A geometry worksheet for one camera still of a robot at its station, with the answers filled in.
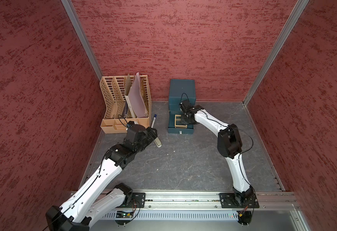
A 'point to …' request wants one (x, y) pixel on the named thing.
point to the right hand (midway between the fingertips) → (186, 122)
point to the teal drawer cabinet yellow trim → (179, 90)
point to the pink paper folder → (136, 98)
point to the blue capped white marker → (155, 116)
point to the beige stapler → (158, 142)
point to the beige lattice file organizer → (117, 111)
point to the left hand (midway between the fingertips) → (153, 136)
